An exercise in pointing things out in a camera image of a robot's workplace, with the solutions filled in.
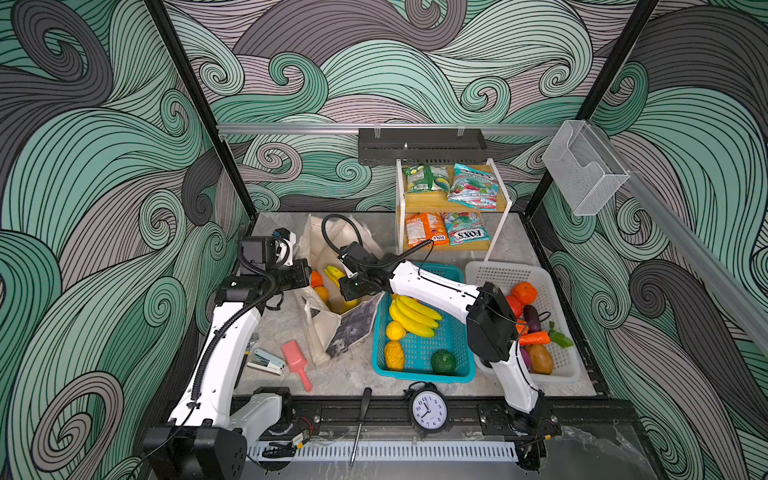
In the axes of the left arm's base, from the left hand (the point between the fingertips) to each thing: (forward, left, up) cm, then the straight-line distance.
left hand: (311, 266), depth 76 cm
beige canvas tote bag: (-14, -6, -2) cm, 15 cm away
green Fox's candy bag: (+20, -45, -5) cm, 49 cm away
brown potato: (-17, -62, -17) cm, 66 cm away
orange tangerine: (+3, -63, -16) cm, 65 cm away
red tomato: (-1, -59, -16) cm, 61 cm away
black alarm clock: (-29, -31, -20) cm, 47 cm away
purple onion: (-16, -59, -18) cm, 64 cm away
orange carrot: (-12, -59, -13) cm, 62 cm away
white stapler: (-18, +12, -21) cm, 30 cm away
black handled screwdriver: (-29, -15, -22) cm, 39 cm away
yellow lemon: (-9, -23, -20) cm, 32 cm away
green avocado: (-18, -35, -17) cm, 43 cm away
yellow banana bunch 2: (+4, -5, -9) cm, 11 cm away
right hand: (0, -8, -12) cm, 15 cm away
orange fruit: (+8, +3, -19) cm, 20 cm away
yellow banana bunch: (-4, -29, -20) cm, 35 cm away
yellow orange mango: (+3, 0, -19) cm, 19 cm away
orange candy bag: (+20, -32, -5) cm, 38 cm away
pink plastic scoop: (-18, +4, -20) cm, 27 cm away
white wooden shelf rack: (+15, -32, +10) cm, 37 cm away
